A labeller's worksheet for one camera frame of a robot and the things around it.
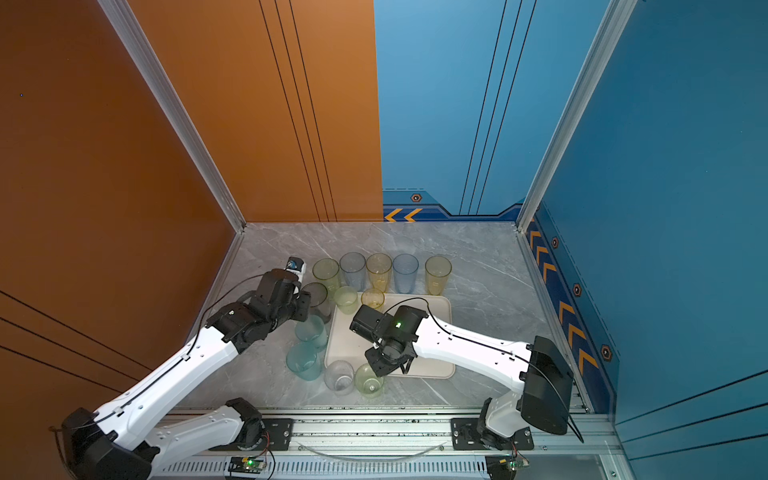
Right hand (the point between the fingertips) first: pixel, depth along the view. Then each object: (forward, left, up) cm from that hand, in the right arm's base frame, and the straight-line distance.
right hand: (378, 367), depth 73 cm
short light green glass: (-1, +4, -11) cm, 11 cm away
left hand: (+17, +20, +8) cm, 27 cm away
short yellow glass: (+25, +3, -8) cm, 26 cm away
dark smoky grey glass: (+16, +17, +3) cm, 23 cm away
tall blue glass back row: (+32, -7, -1) cm, 33 cm away
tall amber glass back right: (+28, -17, +3) cm, 32 cm away
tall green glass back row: (+32, +18, -2) cm, 36 cm away
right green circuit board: (-19, -29, -13) cm, 37 cm away
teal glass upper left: (+14, +21, -8) cm, 26 cm away
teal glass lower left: (+5, +21, -7) cm, 23 cm away
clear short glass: (+1, +12, -10) cm, 15 cm away
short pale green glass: (+24, +11, -7) cm, 27 cm away
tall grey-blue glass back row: (+31, +9, +2) cm, 32 cm away
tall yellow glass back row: (+30, +1, +2) cm, 30 cm away
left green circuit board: (-19, +31, -12) cm, 38 cm away
